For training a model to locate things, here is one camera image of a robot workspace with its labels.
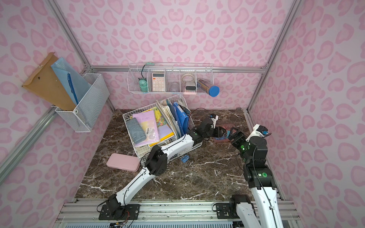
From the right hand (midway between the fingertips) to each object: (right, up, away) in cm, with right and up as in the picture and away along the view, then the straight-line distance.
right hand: (235, 130), depth 69 cm
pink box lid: (-64, -22, +22) cm, 71 cm away
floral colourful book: (-40, +5, +18) cm, 44 cm away
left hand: (+1, +1, +24) cm, 24 cm away
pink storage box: (+7, 0, +35) cm, 36 cm away
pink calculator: (-42, +31, +26) cm, 59 cm away
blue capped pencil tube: (-8, +22, +14) cm, 27 cm away
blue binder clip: (-25, -20, +22) cm, 39 cm away
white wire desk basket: (-34, -3, +12) cm, 36 cm away
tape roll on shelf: (-23, +36, +26) cm, 50 cm away
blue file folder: (-26, +6, +18) cm, 32 cm away
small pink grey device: (-21, +25, +21) cm, 39 cm away
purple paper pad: (-47, +5, +16) cm, 50 cm away
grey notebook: (-50, -2, +8) cm, 51 cm away
